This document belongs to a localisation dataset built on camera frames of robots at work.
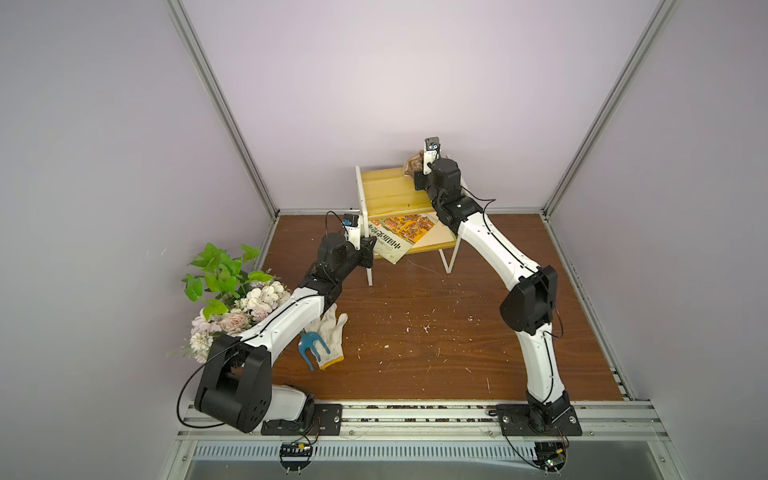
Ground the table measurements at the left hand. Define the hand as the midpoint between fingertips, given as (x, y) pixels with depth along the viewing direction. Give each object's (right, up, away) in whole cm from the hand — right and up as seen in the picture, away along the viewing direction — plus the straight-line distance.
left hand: (375, 236), depth 83 cm
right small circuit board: (+44, -54, -12) cm, 70 cm away
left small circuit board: (-19, -55, -10) cm, 59 cm away
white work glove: (-14, -28, +5) cm, 32 cm away
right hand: (+18, +24, +1) cm, 30 cm away
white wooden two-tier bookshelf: (+4, +12, -2) cm, 13 cm away
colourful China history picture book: (+6, 0, +8) cm, 10 cm away
